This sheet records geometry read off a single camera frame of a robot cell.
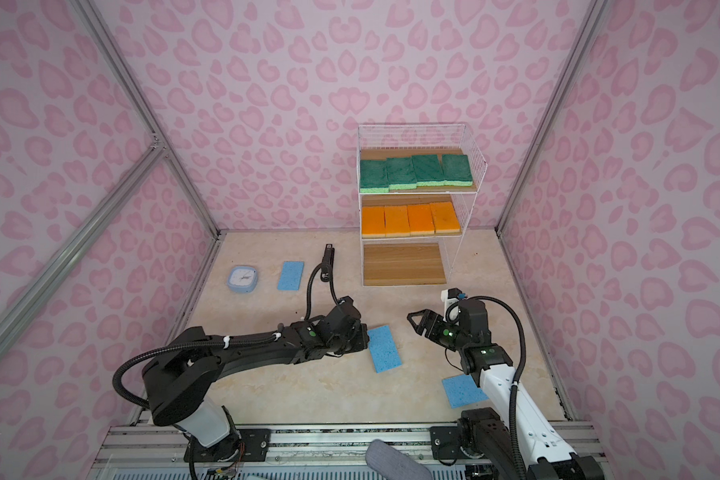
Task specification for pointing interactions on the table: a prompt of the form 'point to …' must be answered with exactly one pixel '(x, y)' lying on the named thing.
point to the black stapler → (327, 263)
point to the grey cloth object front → (388, 463)
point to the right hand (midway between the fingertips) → (416, 319)
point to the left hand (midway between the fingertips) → (376, 335)
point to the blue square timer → (242, 279)
